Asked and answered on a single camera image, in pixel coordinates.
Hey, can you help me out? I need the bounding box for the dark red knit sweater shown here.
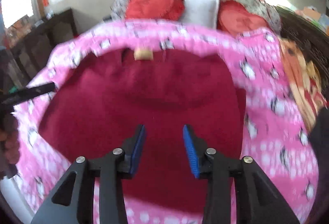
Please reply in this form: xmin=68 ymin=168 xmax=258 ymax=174
xmin=38 ymin=49 xmax=246 ymax=214

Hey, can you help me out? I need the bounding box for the dark wooden side cabinet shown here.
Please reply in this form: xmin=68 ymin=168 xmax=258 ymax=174
xmin=1 ymin=8 xmax=78 ymax=92

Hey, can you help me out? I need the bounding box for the pink penguin quilt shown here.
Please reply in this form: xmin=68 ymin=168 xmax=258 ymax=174
xmin=15 ymin=20 xmax=319 ymax=223

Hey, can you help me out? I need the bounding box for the black garment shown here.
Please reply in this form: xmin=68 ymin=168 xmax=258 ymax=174
xmin=308 ymin=107 xmax=329 ymax=171

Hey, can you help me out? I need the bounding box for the orange patterned blanket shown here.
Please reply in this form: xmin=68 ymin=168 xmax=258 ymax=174
xmin=279 ymin=39 xmax=328 ymax=131

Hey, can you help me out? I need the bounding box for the left red heart cushion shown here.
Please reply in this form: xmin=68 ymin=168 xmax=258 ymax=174
xmin=124 ymin=0 xmax=185 ymax=21

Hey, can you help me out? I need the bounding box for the red heart cushion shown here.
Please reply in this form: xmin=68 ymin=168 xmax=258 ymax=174
xmin=217 ymin=0 xmax=269 ymax=37
xmin=124 ymin=0 xmax=185 ymax=21

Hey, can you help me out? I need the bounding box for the right red heart cushion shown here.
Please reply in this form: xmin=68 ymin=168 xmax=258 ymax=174
xmin=217 ymin=0 xmax=269 ymax=37

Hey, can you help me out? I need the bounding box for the white square pillow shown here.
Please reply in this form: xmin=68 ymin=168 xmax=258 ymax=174
xmin=179 ymin=0 xmax=220 ymax=29

